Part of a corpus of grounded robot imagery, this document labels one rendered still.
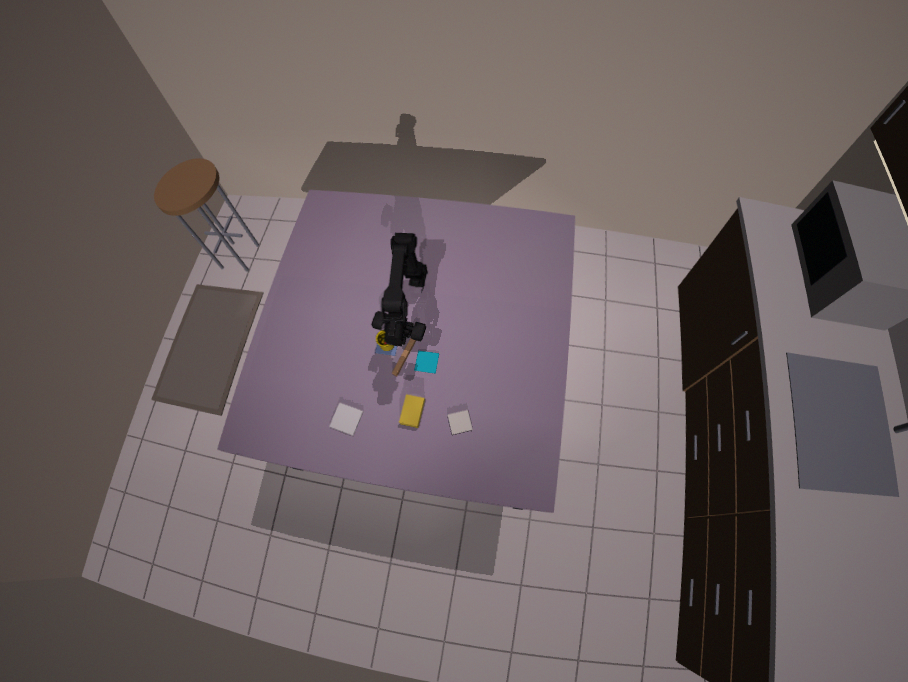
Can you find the brown wooden beam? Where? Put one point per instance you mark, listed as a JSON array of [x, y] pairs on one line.
[[403, 357]]

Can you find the yellow cup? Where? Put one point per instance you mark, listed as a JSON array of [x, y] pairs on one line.
[[379, 338]]

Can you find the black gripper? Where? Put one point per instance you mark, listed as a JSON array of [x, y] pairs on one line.
[[416, 331]]

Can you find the white flat rectangular block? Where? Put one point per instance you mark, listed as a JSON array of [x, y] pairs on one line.
[[460, 422]]

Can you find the yellow rectangular block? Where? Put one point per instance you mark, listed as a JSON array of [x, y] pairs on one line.
[[411, 411]]

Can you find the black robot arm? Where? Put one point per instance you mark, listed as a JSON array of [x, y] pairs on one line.
[[394, 302]]

